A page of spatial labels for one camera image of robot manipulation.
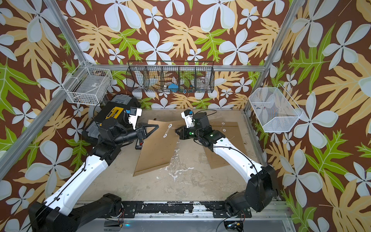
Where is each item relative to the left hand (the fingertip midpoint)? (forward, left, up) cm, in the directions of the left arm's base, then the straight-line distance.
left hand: (158, 125), depth 65 cm
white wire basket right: (+19, -66, -9) cm, 69 cm away
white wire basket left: (+31, +46, -1) cm, 56 cm away
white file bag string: (+3, -5, -4) cm, 7 cm away
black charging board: (+9, +19, -33) cm, 39 cm away
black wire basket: (+46, -2, -4) cm, 46 cm away
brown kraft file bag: (-8, 0, -8) cm, 11 cm away
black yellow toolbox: (+28, +35, -19) cm, 49 cm away
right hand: (+5, -7, -11) cm, 13 cm away
